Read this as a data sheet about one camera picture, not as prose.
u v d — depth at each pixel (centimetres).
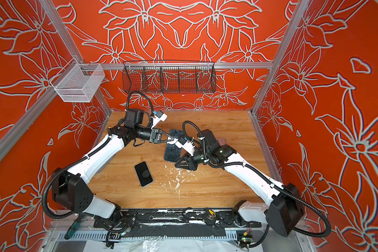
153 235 70
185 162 63
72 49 84
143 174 88
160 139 67
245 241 68
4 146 53
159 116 67
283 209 38
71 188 41
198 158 62
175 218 74
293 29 77
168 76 99
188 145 64
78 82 92
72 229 70
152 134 63
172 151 67
